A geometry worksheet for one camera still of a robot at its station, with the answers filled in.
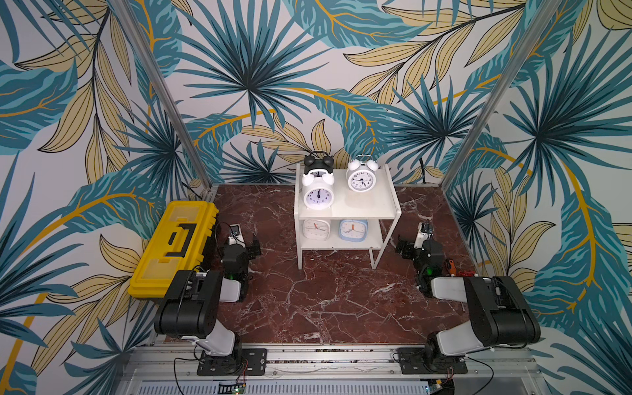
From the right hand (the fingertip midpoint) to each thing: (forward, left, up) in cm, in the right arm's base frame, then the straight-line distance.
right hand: (414, 236), depth 93 cm
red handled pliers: (-14, -16, -4) cm, 21 cm away
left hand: (+1, +65, 0) cm, 65 cm away
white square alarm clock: (-5, +37, +13) cm, 40 cm away
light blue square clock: (-5, +25, +13) cm, 29 cm away
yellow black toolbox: (-7, +82, +9) cm, 83 cm away
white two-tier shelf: (-6, +19, +24) cm, 31 cm away
